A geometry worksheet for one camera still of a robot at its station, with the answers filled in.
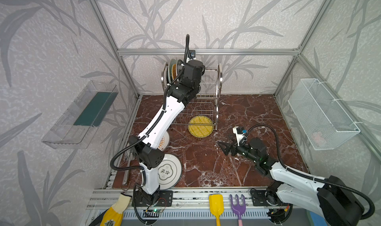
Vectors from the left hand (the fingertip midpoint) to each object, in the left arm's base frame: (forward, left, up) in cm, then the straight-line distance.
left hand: (190, 62), depth 71 cm
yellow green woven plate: (-13, -6, -45) cm, 47 cm away
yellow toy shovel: (-55, -14, -44) cm, 72 cm away
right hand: (-24, -18, -30) cm, 42 cm away
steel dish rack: (+9, -10, -41) cm, 43 cm away
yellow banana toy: (-59, +35, -43) cm, 81 cm away
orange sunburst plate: (-21, +17, -45) cm, 53 cm away
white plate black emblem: (-39, +12, -45) cm, 61 cm away
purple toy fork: (-56, -24, -43) cm, 75 cm away
